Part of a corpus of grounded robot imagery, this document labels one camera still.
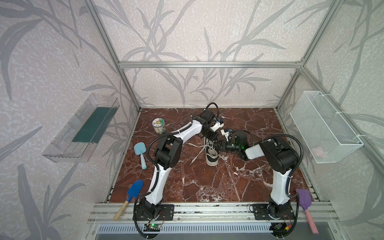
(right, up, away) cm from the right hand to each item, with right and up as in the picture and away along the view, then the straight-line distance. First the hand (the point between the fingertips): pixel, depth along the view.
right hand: (212, 141), depth 92 cm
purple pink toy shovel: (+48, -28, -15) cm, 57 cm away
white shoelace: (-5, -3, +2) cm, 6 cm away
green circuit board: (-31, -39, -21) cm, 53 cm away
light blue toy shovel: (-48, -5, +6) cm, 48 cm away
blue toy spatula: (-44, -26, -11) cm, 52 cm away
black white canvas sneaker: (0, -6, -1) cm, 6 cm away
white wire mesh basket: (+47, +8, -29) cm, 56 cm away
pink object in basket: (+51, -2, -20) cm, 54 cm away
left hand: (+4, +5, +4) cm, 7 cm away
